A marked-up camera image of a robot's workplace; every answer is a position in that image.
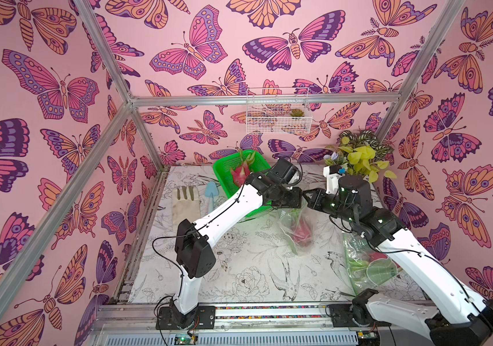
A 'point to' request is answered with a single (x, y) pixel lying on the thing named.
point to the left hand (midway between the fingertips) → (304, 203)
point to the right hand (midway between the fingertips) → (303, 190)
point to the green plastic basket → (223, 166)
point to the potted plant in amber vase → (360, 153)
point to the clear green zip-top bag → (288, 219)
